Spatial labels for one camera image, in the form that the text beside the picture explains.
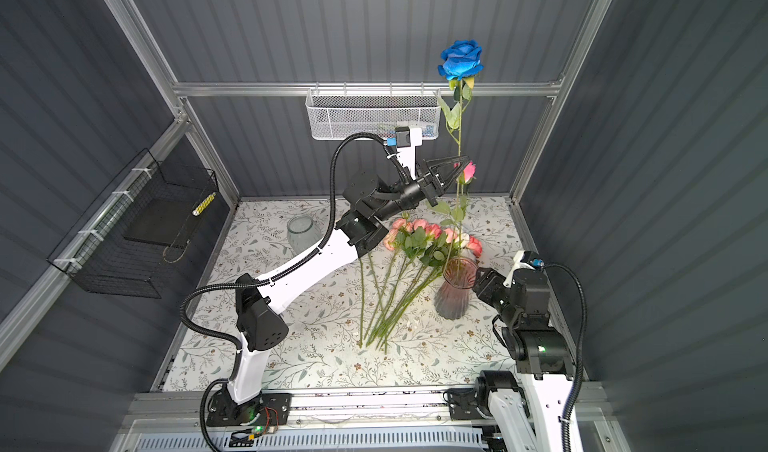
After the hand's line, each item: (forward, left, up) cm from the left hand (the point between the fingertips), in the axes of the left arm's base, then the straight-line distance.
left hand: (470, 158), depth 53 cm
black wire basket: (+17, +77, -25) cm, 83 cm away
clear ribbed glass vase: (+14, +39, -35) cm, 54 cm away
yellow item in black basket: (+18, +65, -26) cm, 72 cm away
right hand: (-8, -9, -29) cm, 32 cm away
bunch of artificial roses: (+14, +5, -52) cm, 54 cm away
